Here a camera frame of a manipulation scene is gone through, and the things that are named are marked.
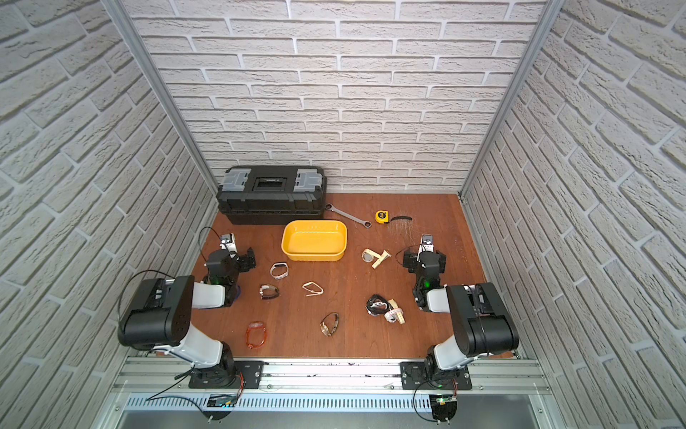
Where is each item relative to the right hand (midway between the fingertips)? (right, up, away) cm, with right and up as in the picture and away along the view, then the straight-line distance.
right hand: (427, 250), depth 94 cm
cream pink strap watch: (-15, -19, -12) cm, 27 cm away
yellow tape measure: (-15, +12, +16) cm, 25 cm away
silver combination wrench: (-21, +9, +15) cm, 27 cm away
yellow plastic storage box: (-42, +3, +9) cm, 43 cm away
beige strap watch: (-21, -2, 0) cm, 21 cm away
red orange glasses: (-57, -25, -13) cm, 64 cm away
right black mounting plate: (-7, -33, -20) cm, 39 cm away
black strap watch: (-19, -17, -9) cm, 27 cm away
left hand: (-68, +2, 0) cm, 68 cm away
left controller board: (-64, -39, -23) cm, 78 cm away
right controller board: (-3, -39, -24) cm, 46 cm away
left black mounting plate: (-58, -34, -19) cm, 70 cm away
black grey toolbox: (-61, +20, +1) cm, 64 cm away
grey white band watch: (-54, -5, +1) cm, 54 cm away
